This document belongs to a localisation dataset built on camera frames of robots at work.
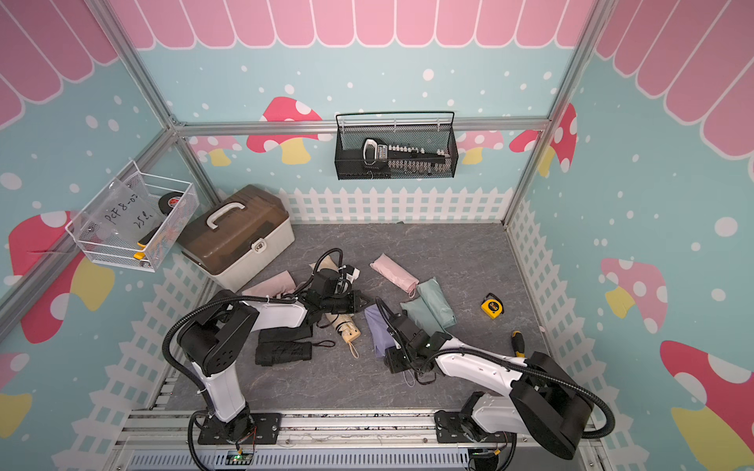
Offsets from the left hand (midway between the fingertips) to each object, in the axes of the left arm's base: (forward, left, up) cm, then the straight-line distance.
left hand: (372, 305), depth 92 cm
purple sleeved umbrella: (-8, -2, -2) cm, 8 cm away
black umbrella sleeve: (-8, +27, -5) cm, 28 cm away
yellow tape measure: (+2, -39, -2) cm, 39 cm away
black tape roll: (+15, +56, +29) cm, 64 cm away
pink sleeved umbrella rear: (+13, -8, -2) cm, 16 cm away
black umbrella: (-13, +25, -2) cm, 28 cm away
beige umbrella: (-8, +7, -1) cm, 10 cm away
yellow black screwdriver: (-10, -44, -3) cm, 46 cm away
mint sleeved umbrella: (+3, -21, -1) cm, 21 cm away
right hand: (-16, -6, -3) cm, 17 cm away
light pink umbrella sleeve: (+9, +35, -4) cm, 36 cm away
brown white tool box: (+14, +42, +15) cm, 47 cm away
